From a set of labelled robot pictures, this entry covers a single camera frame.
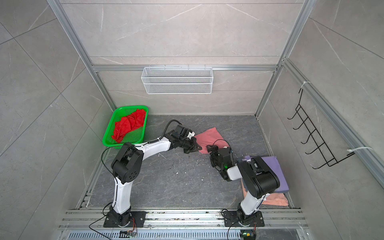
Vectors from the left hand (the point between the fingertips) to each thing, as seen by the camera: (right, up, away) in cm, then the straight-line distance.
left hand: (203, 145), depth 89 cm
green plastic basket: (-49, +4, +17) cm, 52 cm away
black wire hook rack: (+50, +4, -26) cm, 56 cm away
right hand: (+3, -3, +5) cm, 7 cm away
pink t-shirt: (+6, +5, +11) cm, 14 cm away
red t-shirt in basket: (-56, +14, +18) cm, 60 cm away
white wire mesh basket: (-17, +44, +11) cm, 48 cm away
